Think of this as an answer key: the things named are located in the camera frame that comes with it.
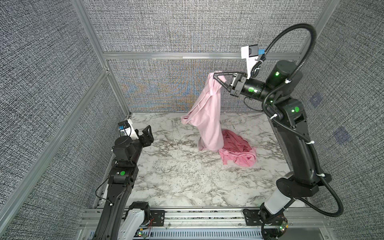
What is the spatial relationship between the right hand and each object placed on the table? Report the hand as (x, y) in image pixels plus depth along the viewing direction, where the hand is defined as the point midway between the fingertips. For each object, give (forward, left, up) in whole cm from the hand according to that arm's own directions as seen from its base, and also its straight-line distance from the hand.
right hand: (215, 73), depth 49 cm
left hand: (+1, +30, -27) cm, 40 cm away
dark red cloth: (+8, -16, -49) cm, 52 cm away
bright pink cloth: (0, -24, -56) cm, 61 cm away
